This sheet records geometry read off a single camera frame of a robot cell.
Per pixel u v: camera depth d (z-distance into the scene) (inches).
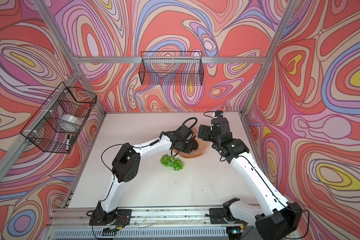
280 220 14.5
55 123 27.2
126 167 21.2
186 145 33.0
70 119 28.9
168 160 34.6
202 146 38.0
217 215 28.9
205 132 25.7
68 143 28.3
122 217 28.7
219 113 25.1
